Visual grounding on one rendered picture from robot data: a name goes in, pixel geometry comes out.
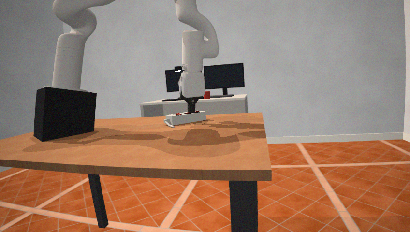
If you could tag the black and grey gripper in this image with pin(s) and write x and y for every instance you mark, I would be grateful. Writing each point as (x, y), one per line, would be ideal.
(191, 88)

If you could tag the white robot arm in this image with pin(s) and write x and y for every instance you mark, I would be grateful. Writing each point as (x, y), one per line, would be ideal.
(196, 44)

